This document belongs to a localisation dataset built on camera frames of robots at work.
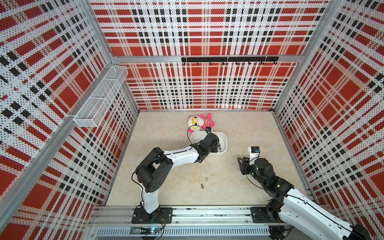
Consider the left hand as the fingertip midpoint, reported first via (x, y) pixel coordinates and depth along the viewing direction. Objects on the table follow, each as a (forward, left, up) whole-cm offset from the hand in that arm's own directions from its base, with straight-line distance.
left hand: (215, 142), depth 93 cm
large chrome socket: (+1, -3, -7) cm, 8 cm away
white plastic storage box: (+6, +12, -3) cm, 14 cm away
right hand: (-13, -14, +4) cm, 19 cm away
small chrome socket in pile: (-20, +6, -8) cm, 23 cm away
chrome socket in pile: (-25, +8, -7) cm, 27 cm away
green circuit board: (-45, +33, -7) cm, 56 cm away
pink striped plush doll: (+17, +12, -1) cm, 21 cm away
